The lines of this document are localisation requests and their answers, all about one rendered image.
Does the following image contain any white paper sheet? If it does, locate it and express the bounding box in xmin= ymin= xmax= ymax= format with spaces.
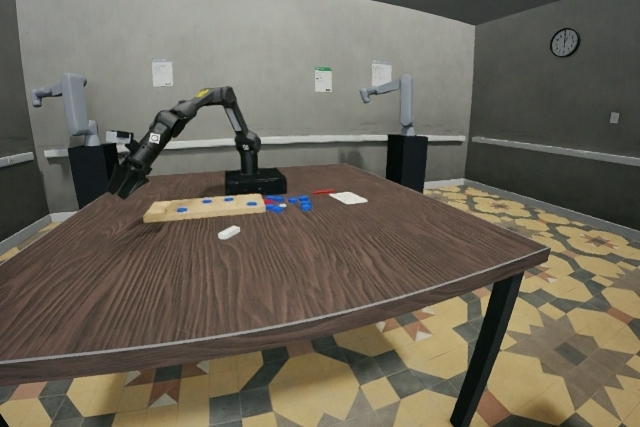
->
xmin=329 ymin=192 xmax=368 ymax=205

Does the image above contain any beige tray with round pockets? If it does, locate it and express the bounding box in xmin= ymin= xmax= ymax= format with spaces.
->
xmin=143 ymin=194 xmax=266 ymax=223

